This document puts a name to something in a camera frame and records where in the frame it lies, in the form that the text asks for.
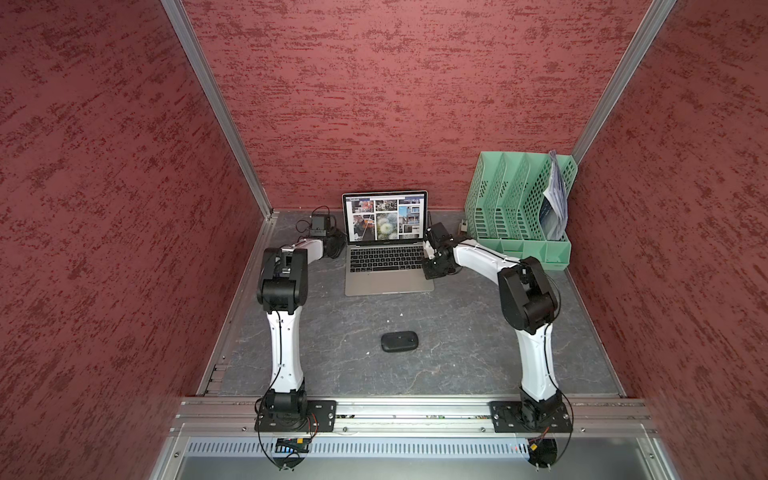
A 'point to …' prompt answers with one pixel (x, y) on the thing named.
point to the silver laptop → (385, 232)
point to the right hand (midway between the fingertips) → (431, 275)
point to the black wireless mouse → (399, 341)
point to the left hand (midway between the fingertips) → (349, 241)
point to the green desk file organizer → (504, 201)
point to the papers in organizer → (554, 215)
